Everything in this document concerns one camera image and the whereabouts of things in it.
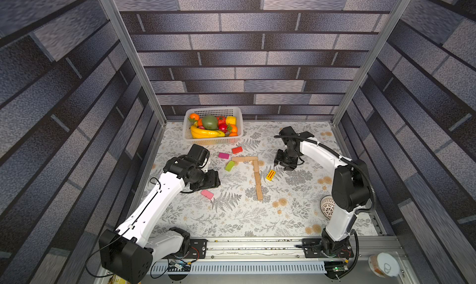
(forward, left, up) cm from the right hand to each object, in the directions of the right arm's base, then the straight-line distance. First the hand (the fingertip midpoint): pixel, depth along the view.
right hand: (276, 165), depth 91 cm
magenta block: (+10, +30, -7) cm, 32 cm away
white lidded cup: (-40, -35, -3) cm, 54 cm away
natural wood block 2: (+8, +13, -6) cm, 16 cm away
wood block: (+3, +10, -6) cm, 12 cm away
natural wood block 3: (-13, +9, -6) cm, 17 cm away
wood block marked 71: (-4, +9, -8) cm, 13 cm away
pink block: (-13, +34, -7) cm, 38 cm away
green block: (+4, +25, -8) cm, 26 cm away
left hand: (-15, +28, +9) cm, 33 cm away
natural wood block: (+8, +19, -7) cm, 22 cm away
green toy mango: (+26, +37, +4) cm, 46 cm away
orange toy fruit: (+32, +46, +3) cm, 56 cm away
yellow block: (-2, +2, -7) cm, 7 cm away
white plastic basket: (+39, +23, +1) cm, 45 cm away
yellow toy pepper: (+33, +25, -1) cm, 41 cm away
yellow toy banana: (+19, +43, +3) cm, 47 cm away
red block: (+14, +21, -7) cm, 27 cm away
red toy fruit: (+28, +30, -1) cm, 41 cm away
